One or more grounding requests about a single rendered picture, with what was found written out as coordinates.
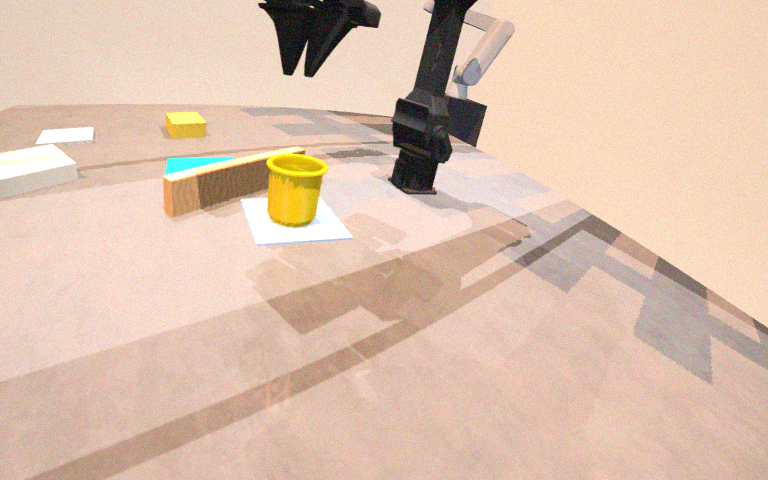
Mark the yellow block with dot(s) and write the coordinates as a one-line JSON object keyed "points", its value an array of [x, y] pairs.
{"points": [[185, 125]]}

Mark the yellow cup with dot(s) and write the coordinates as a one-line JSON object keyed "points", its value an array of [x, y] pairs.
{"points": [[294, 187]]}

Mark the wooden bar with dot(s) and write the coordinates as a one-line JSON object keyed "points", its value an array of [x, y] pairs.
{"points": [[199, 187]]}

